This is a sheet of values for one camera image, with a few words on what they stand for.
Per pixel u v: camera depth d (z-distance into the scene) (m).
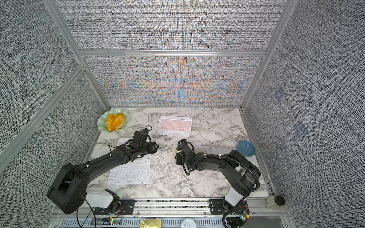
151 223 0.66
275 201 0.68
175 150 0.94
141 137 0.68
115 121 1.00
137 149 0.66
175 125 1.06
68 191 0.42
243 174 0.46
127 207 0.73
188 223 0.65
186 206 0.75
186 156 0.70
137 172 0.85
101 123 1.04
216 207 0.73
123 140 1.02
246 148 0.95
